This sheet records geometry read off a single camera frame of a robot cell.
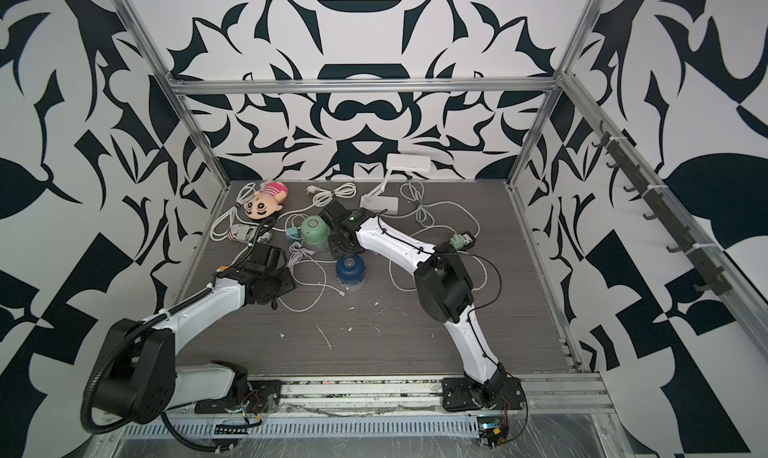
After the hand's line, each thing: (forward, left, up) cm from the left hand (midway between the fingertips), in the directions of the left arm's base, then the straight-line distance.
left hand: (285, 278), depth 91 cm
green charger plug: (+9, -53, +4) cm, 54 cm away
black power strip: (+12, -58, 0) cm, 59 cm away
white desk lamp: (+29, -26, 0) cm, 39 cm away
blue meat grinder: (-2, -20, +6) cm, 21 cm away
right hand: (+8, -16, +6) cm, 19 cm away
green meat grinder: (+12, -9, +6) cm, 16 cm away
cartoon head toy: (+27, +9, +5) cm, 28 cm away
